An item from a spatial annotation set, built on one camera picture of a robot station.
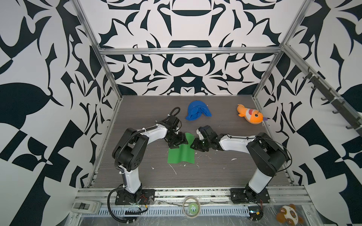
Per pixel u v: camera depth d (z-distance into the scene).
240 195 0.74
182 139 0.83
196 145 0.81
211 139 0.73
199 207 0.70
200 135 0.78
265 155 0.49
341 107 0.55
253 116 0.97
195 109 1.04
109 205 0.69
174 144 0.82
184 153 0.87
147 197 0.73
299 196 0.77
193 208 0.71
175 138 0.81
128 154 0.49
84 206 0.69
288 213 0.68
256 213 0.71
